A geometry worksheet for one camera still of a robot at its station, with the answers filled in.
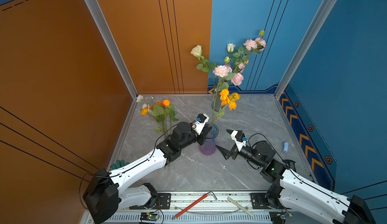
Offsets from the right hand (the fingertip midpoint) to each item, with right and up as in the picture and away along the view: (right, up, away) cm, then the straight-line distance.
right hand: (223, 137), depth 71 cm
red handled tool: (-15, -33, +2) cm, 36 cm away
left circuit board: (-36, -38, 0) cm, 52 cm away
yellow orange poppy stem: (+6, +19, +8) cm, 22 cm away
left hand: (-6, +6, +4) cm, 9 cm away
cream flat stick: (+9, -34, +2) cm, 35 cm away
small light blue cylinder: (+40, -9, +18) cm, 45 cm away
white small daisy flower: (-55, +21, +38) cm, 70 cm away
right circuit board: (+26, -38, 0) cm, 46 cm away
